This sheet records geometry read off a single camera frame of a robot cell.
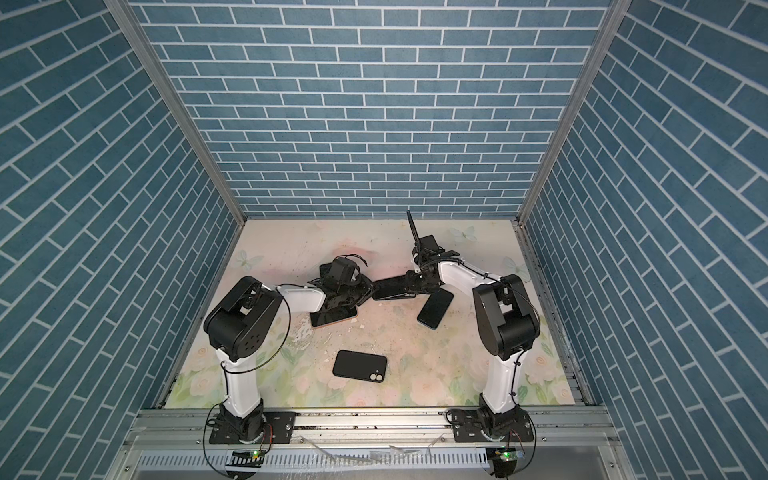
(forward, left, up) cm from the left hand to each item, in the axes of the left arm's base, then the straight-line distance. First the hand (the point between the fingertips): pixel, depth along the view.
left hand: (380, 288), depth 97 cm
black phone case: (-23, +6, -5) cm, 24 cm away
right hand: (0, -9, +2) cm, 9 cm away
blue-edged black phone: (-7, -18, -1) cm, 19 cm away
